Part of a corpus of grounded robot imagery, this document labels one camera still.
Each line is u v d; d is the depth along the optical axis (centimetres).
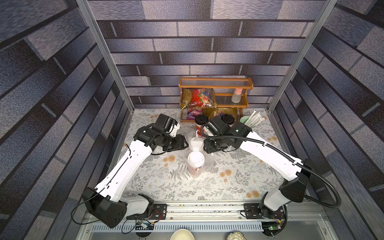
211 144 64
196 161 73
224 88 111
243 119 97
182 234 67
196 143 79
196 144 79
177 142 62
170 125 58
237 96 101
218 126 54
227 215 74
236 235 67
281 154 44
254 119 93
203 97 98
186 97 99
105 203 37
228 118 91
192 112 114
